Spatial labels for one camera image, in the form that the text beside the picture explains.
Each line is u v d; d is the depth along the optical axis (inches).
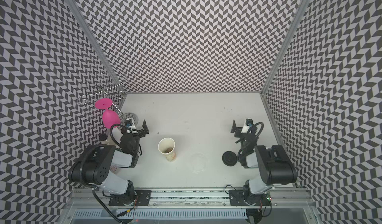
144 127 32.6
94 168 17.5
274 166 17.6
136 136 30.3
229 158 33.3
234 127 34.1
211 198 29.6
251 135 30.3
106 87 42.7
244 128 30.2
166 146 29.7
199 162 35.0
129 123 29.5
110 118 30.3
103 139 31.9
